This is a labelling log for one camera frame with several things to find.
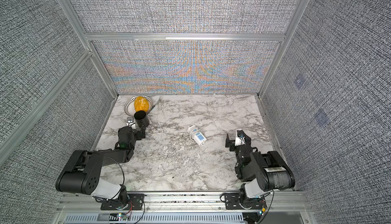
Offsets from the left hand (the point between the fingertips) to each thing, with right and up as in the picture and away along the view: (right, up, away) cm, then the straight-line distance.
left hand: (136, 125), depth 93 cm
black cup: (+2, +4, +3) cm, 5 cm away
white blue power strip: (+38, -6, 0) cm, 38 cm away
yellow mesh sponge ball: (-2, +13, +13) cm, 19 cm away
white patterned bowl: (-12, +12, +17) cm, 24 cm away
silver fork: (+9, +16, +24) cm, 30 cm away
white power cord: (+34, -3, 0) cm, 34 cm away
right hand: (+61, -3, -4) cm, 61 cm away
